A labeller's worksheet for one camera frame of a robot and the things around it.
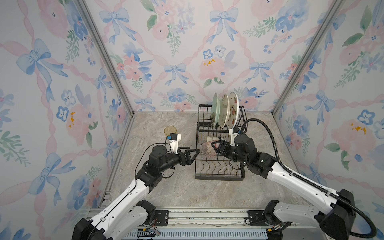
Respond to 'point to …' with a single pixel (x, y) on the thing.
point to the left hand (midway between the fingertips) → (195, 149)
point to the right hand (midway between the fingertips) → (214, 144)
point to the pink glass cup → (208, 149)
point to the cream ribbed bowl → (210, 138)
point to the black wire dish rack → (221, 167)
